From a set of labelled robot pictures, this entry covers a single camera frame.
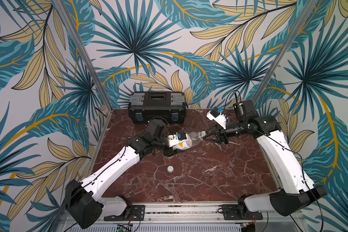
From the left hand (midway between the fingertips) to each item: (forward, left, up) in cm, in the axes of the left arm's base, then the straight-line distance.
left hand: (180, 145), depth 72 cm
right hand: (+1, -11, +9) cm, 14 cm away
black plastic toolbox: (+33, +24, -6) cm, 41 cm away
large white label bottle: (-2, -6, +8) cm, 10 cm away
